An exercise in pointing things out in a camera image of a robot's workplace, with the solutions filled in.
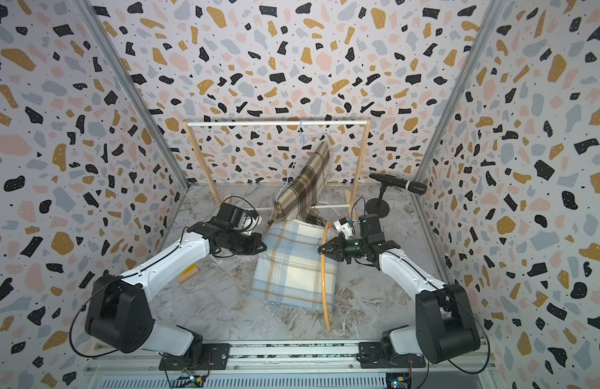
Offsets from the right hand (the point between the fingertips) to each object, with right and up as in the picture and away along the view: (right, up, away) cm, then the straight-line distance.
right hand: (321, 251), depth 79 cm
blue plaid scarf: (-11, -6, +4) cm, 13 cm away
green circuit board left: (-38, -36, -9) cm, 53 cm away
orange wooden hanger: (+1, -15, +2) cm, 15 cm away
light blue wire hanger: (-6, +44, +27) cm, 52 cm away
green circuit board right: (+23, -37, -8) cm, 44 cm away
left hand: (-18, +1, +5) cm, 19 cm away
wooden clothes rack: (+11, +50, +23) cm, 57 cm away
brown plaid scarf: (-7, +18, +15) cm, 24 cm away
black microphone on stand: (+28, +14, +35) cm, 47 cm away
